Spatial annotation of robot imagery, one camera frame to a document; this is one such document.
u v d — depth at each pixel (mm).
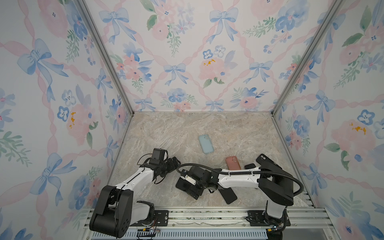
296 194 482
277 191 451
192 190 746
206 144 1034
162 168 754
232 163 931
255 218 736
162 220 733
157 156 702
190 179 684
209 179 647
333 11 697
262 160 950
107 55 867
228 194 818
